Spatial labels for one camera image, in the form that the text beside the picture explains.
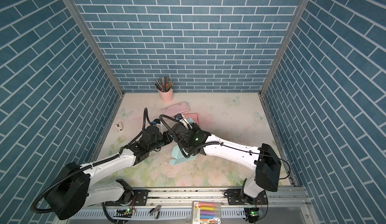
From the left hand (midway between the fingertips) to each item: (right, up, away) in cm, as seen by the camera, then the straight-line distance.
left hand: (177, 134), depth 84 cm
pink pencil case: (-5, +14, +25) cm, 29 cm away
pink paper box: (+9, +9, +18) cm, 22 cm away
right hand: (+8, +6, -5) cm, 11 cm away
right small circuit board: (+38, -35, -13) cm, 54 cm away
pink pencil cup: (-11, +23, +28) cm, 38 cm away
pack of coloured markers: (+16, -34, -14) cm, 40 cm away
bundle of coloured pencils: (-14, +32, +25) cm, 43 cm away
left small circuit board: (-24, -36, -12) cm, 45 cm away
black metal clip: (-8, -34, -14) cm, 37 cm away
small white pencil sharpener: (-41, +2, +15) cm, 44 cm away
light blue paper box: (+1, -10, -5) cm, 12 cm away
